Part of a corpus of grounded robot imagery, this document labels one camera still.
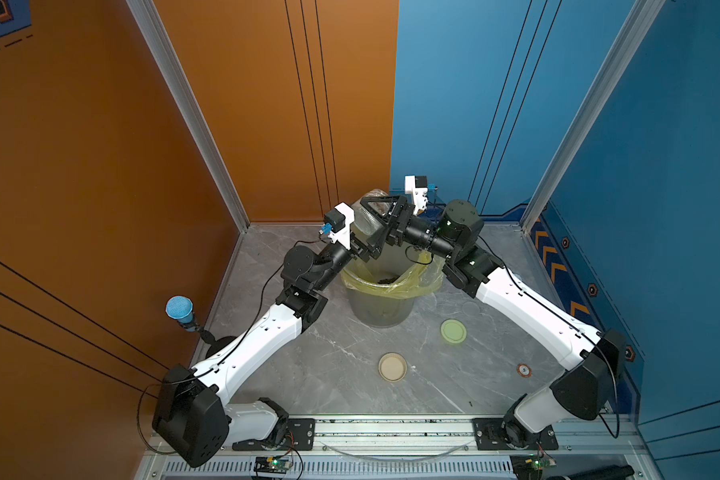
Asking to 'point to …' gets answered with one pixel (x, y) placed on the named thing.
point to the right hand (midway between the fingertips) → (367, 211)
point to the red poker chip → (524, 370)
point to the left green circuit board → (275, 465)
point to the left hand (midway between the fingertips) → (375, 208)
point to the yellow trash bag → (422, 280)
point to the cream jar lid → (392, 366)
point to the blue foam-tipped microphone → (181, 308)
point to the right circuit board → (539, 462)
